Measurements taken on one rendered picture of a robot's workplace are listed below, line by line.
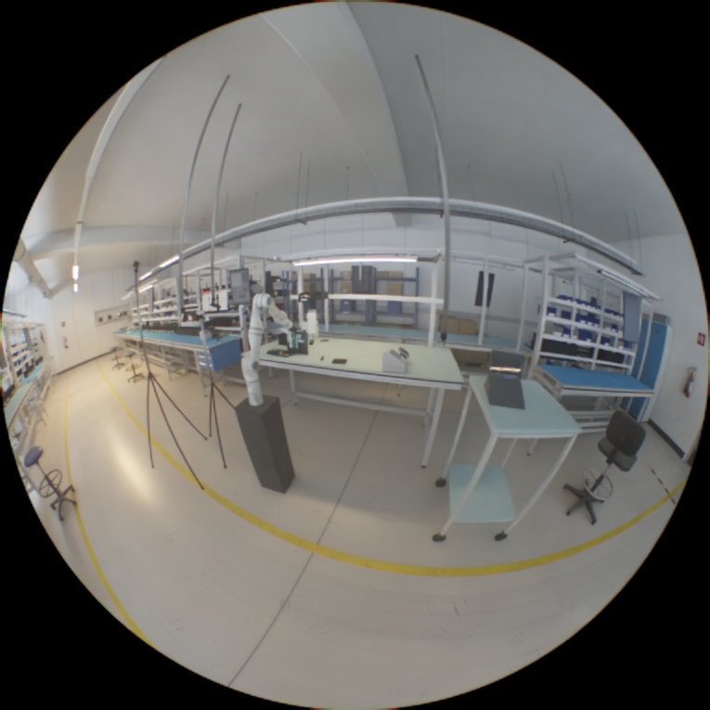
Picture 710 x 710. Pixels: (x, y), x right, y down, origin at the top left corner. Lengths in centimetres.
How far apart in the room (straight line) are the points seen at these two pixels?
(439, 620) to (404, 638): 23
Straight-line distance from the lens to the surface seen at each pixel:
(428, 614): 164
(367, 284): 357
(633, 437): 215
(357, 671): 162
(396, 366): 154
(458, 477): 178
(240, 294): 312
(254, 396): 148
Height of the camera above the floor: 158
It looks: 18 degrees down
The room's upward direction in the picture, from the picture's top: straight up
